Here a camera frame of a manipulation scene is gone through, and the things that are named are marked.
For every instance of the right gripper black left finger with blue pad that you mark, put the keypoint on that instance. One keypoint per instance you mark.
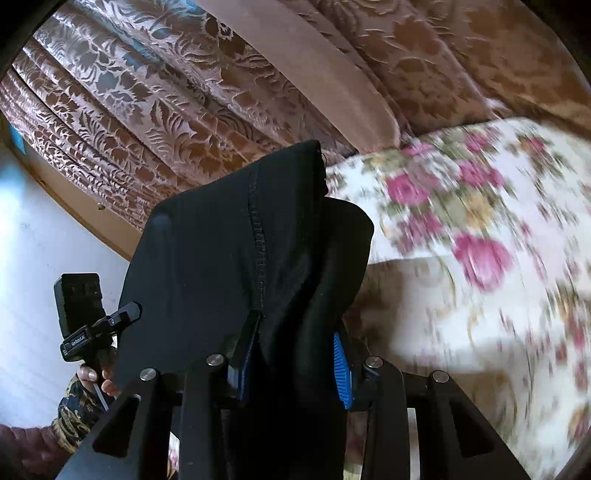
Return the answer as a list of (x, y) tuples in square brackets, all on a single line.
[(130, 441)]

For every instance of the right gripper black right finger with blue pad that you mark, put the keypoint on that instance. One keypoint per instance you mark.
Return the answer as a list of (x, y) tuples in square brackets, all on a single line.
[(455, 440)]

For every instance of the black pants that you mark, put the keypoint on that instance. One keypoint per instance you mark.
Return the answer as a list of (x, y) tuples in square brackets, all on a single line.
[(265, 262)]

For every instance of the patterned sleeve forearm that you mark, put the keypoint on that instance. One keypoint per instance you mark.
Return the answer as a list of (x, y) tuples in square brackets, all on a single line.
[(42, 452)]

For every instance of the person's left hand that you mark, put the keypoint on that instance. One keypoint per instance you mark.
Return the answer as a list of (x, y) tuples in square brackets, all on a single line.
[(99, 375)]

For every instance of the floral bed sheet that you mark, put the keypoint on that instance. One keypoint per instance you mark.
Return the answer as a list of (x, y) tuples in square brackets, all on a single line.
[(480, 266)]

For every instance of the brown patterned curtain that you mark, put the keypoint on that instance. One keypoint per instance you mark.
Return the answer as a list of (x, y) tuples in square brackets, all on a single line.
[(135, 101)]

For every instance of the plain brown curtain band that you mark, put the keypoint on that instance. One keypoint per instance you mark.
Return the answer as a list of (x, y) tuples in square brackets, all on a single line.
[(326, 77)]

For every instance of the wooden window frame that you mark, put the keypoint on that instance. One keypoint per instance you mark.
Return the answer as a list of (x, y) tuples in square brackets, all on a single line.
[(106, 226)]

